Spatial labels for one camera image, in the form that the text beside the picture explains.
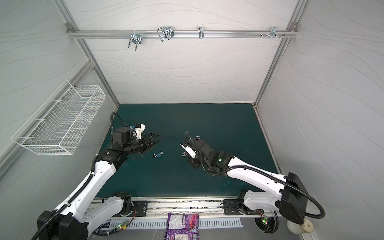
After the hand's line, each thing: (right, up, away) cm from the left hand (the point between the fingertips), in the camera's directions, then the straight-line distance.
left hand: (161, 138), depth 76 cm
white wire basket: (-46, +6, -9) cm, 47 cm away
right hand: (+16, -6, +1) cm, 17 cm away
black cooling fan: (+53, -43, -3) cm, 68 cm away
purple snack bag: (+12, -40, -9) cm, 42 cm away
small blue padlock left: (-6, -13, +17) cm, 22 cm away
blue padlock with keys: (+11, -13, +17) cm, 24 cm away
